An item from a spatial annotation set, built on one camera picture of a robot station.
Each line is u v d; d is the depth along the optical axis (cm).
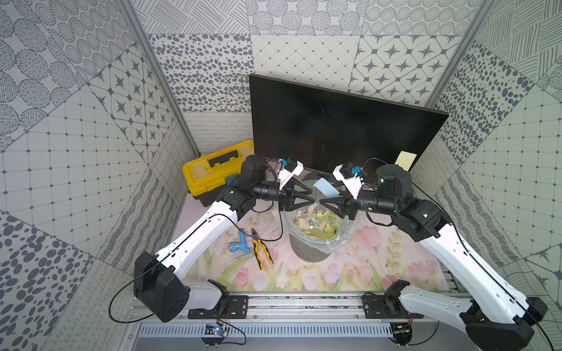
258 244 88
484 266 40
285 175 58
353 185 53
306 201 61
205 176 90
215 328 70
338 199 55
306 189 66
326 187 63
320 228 75
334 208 58
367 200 53
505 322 37
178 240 44
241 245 86
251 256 86
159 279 39
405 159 72
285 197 57
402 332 73
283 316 73
